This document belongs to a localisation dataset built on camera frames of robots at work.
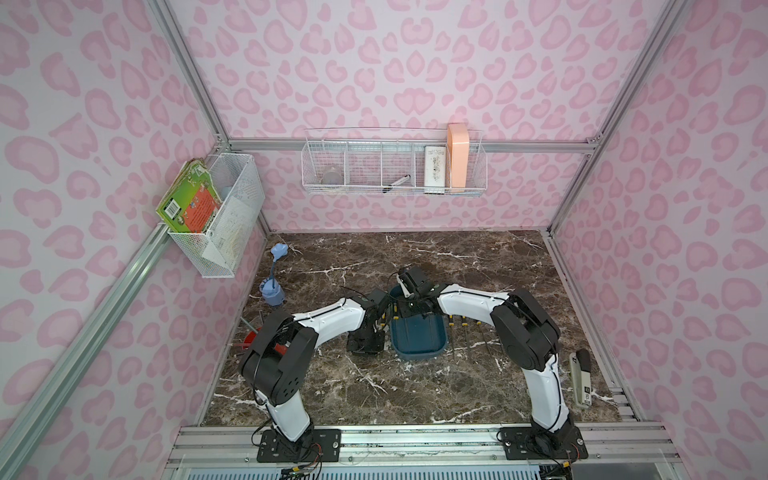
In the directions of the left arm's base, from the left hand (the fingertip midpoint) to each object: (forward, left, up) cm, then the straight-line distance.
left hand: (373, 352), depth 89 cm
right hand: (+15, -8, +1) cm, 17 cm away
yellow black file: (+9, -24, 0) cm, 26 cm away
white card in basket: (+43, -19, +34) cm, 58 cm away
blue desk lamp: (+17, +33, +8) cm, 38 cm away
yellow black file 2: (+4, -7, +17) cm, 19 cm away
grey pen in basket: (+40, -5, +29) cm, 50 cm away
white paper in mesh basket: (+26, +40, +27) cm, 55 cm away
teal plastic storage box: (+5, -13, -1) cm, 14 cm away
